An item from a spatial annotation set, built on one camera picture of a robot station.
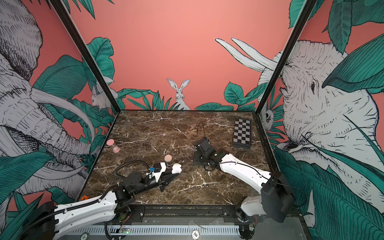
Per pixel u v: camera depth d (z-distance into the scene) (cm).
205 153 62
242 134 104
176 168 69
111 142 90
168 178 66
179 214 75
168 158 93
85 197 78
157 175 62
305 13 71
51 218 44
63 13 71
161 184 63
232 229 78
